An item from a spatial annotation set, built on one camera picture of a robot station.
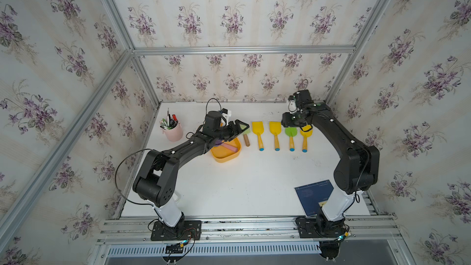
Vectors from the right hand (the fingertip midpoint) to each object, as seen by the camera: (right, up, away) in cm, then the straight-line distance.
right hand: (289, 122), depth 90 cm
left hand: (-22, -4, -6) cm, 23 cm away
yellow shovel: (-4, -4, +17) cm, 18 cm away
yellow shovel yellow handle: (-14, -4, +17) cm, 22 cm away
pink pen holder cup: (-60, -3, +3) cm, 61 cm away
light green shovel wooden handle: (-22, -6, +14) cm, 27 cm away
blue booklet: (+7, -33, -8) cm, 35 cm away
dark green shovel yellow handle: (+5, -6, +15) cm, 17 cm away
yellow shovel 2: (+13, -8, +14) cm, 21 cm away
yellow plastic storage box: (-34, -16, +1) cm, 38 cm away
